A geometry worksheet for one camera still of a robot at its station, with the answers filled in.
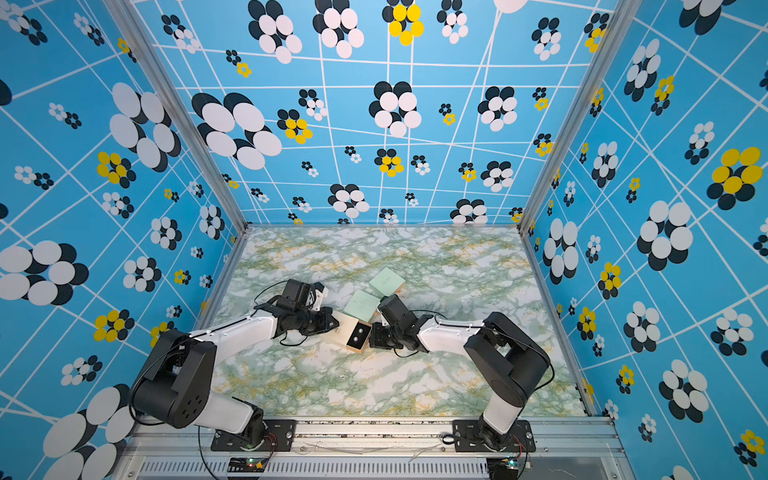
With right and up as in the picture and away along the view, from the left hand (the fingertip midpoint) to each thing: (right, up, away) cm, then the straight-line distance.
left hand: (342, 322), depth 90 cm
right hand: (+9, -5, -1) cm, 10 cm away
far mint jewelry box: (+14, +11, +10) cm, 20 cm away
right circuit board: (+42, -30, -20) cm, 55 cm away
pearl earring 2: (+4, -5, -2) cm, 7 cm away
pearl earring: (+6, -2, 0) cm, 6 cm away
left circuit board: (-20, -31, -17) cm, 41 cm away
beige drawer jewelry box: (+3, -3, -1) cm, 4 cm away
